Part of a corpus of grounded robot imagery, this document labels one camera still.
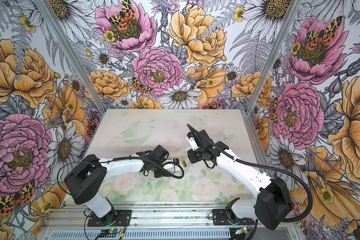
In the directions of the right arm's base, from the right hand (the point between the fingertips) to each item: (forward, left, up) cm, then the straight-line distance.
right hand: (191, 160), depth 80 cm
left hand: (0, +17, -13) cm, 21 cm away
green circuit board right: (-30, -23, -14) cm, 40 cm away
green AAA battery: (+4, +4, -12) cm, 13 cm away
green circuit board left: (-29, +38, -13) cm, 49 cm away
